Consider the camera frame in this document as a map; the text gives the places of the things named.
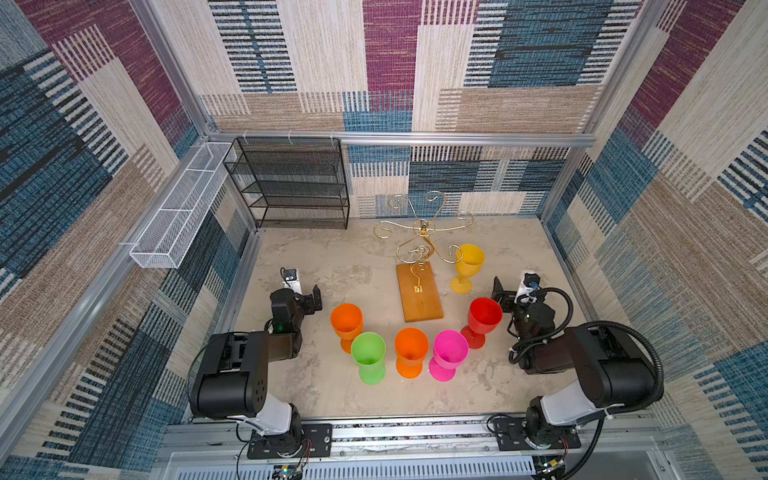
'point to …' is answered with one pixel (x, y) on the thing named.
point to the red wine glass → (484, 317)
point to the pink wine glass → (450, 351)
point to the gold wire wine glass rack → (416, 254)
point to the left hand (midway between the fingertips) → (300, 283)
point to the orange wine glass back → (411, 346)
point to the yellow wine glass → (469, 262)
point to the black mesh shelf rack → (292, 183)
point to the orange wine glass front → (348, 322)
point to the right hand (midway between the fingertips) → (512, 281)
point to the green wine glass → (369, 350)
